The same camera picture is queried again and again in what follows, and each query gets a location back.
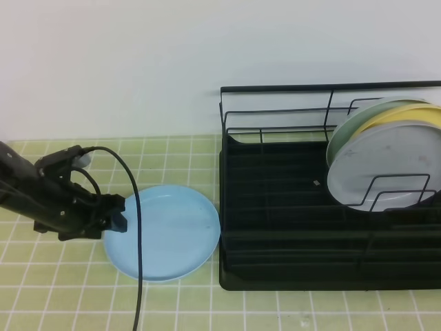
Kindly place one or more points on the light blue plate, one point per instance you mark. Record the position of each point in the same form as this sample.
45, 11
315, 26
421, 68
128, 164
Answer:
173, 232

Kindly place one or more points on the black wire dish rack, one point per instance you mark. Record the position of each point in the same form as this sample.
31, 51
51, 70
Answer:
281, 232

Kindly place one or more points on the green plate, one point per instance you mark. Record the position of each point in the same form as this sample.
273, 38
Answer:
359, 116

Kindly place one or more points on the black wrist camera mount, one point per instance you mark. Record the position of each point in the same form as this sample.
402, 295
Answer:
60, 164

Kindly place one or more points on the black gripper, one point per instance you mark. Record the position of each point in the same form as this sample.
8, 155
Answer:
75, 213

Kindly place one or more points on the yellow plate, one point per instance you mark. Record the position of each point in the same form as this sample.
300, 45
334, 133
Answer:
425, 112

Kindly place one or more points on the grey plate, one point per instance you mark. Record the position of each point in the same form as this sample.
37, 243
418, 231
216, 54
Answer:
394, 165

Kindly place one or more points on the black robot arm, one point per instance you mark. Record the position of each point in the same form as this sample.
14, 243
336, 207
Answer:
20, 178

